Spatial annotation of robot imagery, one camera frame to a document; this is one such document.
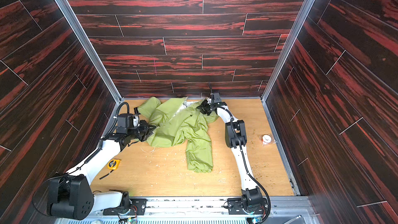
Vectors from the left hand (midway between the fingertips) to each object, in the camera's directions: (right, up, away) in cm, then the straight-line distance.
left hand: (157, 125), depth 84 cm
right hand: (+23, +12, +29) cm, 39 cm away
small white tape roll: (+66, -9, +11) cm, 67 cm away
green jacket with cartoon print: (+11, 0, +15) cm, 18 cm away
